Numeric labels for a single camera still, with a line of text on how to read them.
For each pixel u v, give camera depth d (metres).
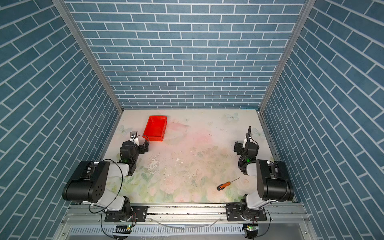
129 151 0.72
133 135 0.81
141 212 0.74
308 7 0.71
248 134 0.68
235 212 0.74
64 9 0.71
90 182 0.46
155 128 1.02
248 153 0.72
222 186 0.81
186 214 0.75
